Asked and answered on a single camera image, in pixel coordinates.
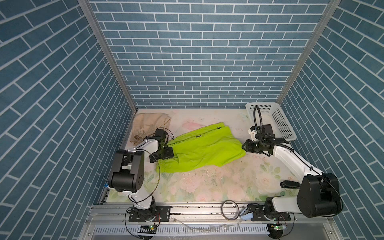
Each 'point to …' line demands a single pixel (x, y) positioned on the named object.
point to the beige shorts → (145, 124)
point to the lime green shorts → (208, 147)
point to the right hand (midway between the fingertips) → (243, 145)
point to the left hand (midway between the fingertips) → (165, 156)
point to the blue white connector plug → (247, 216)
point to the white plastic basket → (271, 113)
